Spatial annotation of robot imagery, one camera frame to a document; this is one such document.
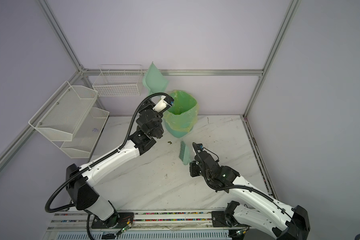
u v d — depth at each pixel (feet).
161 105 2.02
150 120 1.61
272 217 1.37
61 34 2.50
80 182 1.35
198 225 2.40
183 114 2.84
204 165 1.77
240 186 1.57
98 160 1.50
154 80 2.35
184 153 2.70
